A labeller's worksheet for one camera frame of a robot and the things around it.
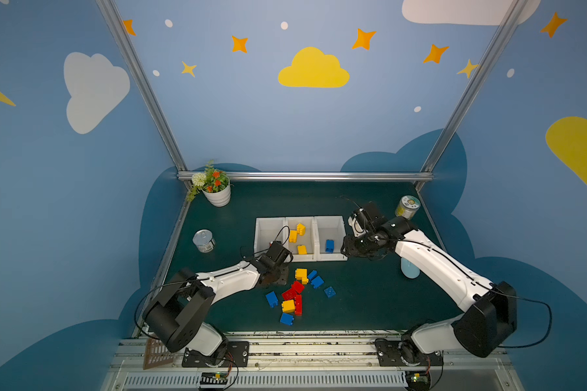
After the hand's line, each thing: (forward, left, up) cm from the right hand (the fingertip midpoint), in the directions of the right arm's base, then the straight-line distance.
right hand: (349, 247), depth 81 cm
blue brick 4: (-14, +26, -13) cm, 32 cm away
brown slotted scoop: (-33, +60, -15) cm, 70 cm away
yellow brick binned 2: (+15, +17, -12) cm, 26 cm away
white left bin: (+14, +31, -13) cm, 36 cm away
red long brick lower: (-16, +16, -14) cm, 27 cm away
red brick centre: (-9, +17, -14) cm, 24 cm away
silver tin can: (+6, +55, -10) cm, 56 cm away
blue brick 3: (-10, +5, -14) cm, 18 cm away
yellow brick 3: (-16, +20, -13) cm, 29 cm away
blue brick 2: (-6, +10, -15) cm, 19 cm away
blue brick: (+8, +5, -13) cm, 16 cm away
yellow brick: (+11, +20, -12) cm, 26 cm away
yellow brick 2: (-4, +16, -13) cm, 21 cm away
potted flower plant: (+29, +55, -2) cm, 62 cm away
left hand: (-4, +23, -14) cm, 27 cm away
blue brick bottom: (-20, +20, -14) cm, 32 cm away
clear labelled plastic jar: (+27, -29, -9) cm, 41 cm away
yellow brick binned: (+6, +16, -13) cm, 21 cm away
